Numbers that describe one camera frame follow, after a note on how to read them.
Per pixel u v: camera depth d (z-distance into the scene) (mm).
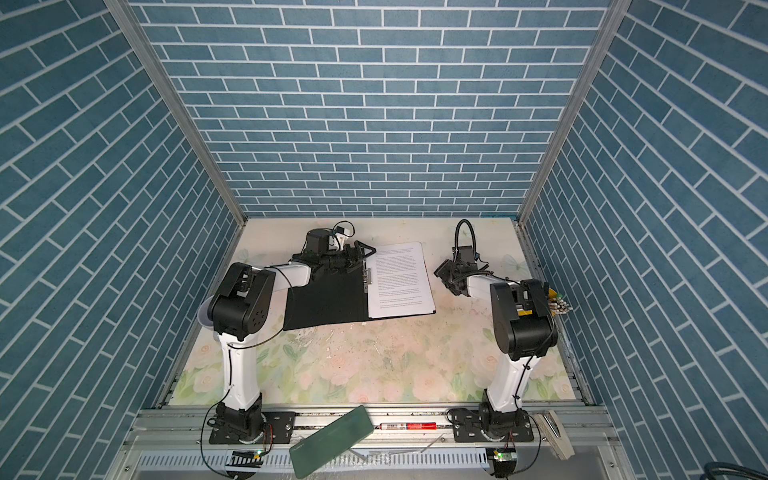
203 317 867
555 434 717
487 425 666
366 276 1029
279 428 735
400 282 1021
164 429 760
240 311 552
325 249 860
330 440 714
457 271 805
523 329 512
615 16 712
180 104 873
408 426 735
